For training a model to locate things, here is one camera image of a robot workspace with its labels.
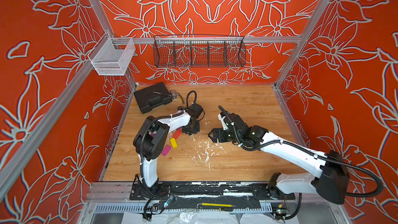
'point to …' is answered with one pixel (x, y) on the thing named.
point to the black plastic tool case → (151, 97)
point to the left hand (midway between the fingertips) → (194, 130)
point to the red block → (177, 134)
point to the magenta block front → (166, 150)
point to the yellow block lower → (173, 142)
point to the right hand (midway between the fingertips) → (213, 132)
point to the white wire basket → (111, 56)
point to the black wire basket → (199, 51)
